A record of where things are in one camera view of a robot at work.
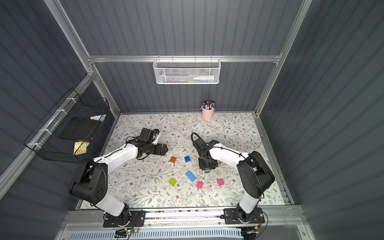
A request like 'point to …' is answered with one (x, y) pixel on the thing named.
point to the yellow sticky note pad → (80, 147)
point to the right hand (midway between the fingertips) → (206, 168)
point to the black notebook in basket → (78, 128)
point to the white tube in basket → (204, 78)
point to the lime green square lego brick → (172, 182)
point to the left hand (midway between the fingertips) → (162, 149)
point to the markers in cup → (208, 104)
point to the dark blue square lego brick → (187, 159)
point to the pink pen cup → (207, 115)
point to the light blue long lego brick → (190, 176)
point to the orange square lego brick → (173, 159)
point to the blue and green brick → (207, 171)
